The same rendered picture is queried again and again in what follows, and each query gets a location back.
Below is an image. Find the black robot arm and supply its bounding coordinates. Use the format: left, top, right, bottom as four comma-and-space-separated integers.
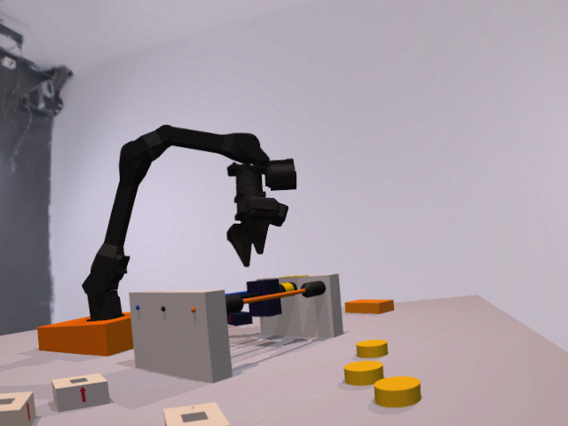
82, 124, 296, 322

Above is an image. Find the yellow short cylinder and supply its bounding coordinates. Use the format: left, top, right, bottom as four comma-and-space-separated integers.
356, 340, 388, 359
343, 361, 383, 386
374, 376, 421, 408

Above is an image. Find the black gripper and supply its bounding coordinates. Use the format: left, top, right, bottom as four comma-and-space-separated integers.
226, 185, 280, 267

